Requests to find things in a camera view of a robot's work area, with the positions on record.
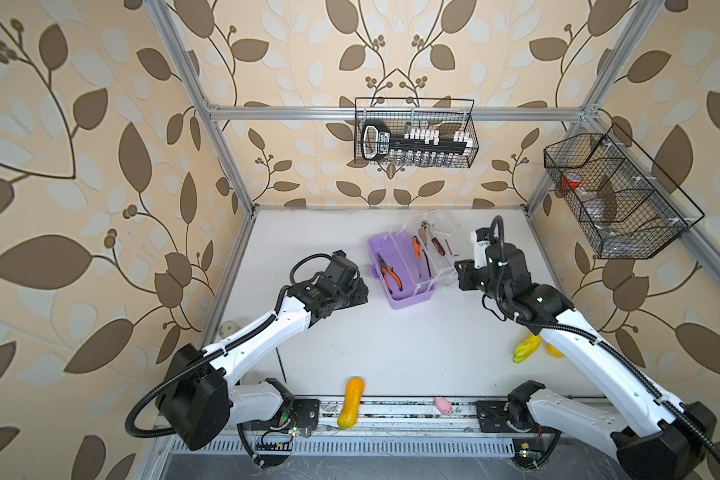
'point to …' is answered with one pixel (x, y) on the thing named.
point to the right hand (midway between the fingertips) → (459, 266)
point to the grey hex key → (447, 244)
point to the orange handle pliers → (384, 268)
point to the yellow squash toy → (349, 413)
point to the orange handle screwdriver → (417, 246)
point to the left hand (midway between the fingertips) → (367, 289)
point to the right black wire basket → (626, 206)
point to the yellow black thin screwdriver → (281, 364)
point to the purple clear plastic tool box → (415, 257)
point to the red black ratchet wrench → (424, 224)
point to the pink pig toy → (444, 406)
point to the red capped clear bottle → (573, 181)
